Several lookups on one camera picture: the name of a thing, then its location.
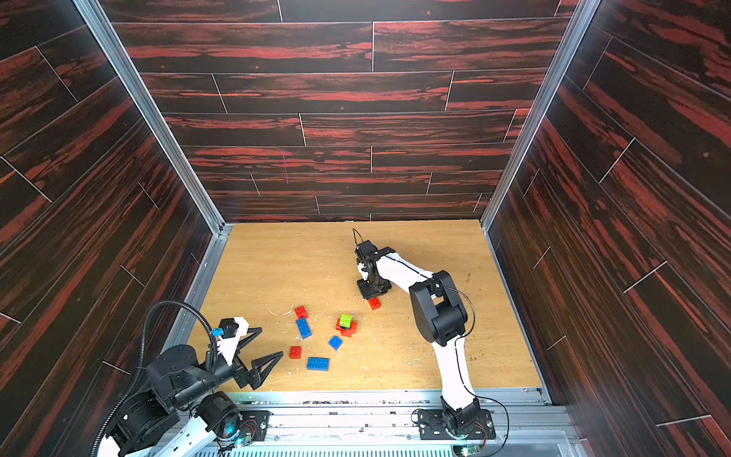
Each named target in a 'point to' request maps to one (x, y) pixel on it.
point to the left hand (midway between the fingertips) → (272, 343)
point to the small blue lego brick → (335, 342)
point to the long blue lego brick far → (304, 327)
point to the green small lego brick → (345, 320)
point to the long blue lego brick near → (318, 364)
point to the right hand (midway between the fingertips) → (377, 291)
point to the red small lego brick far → (302, 312)
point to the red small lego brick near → (295, 352)
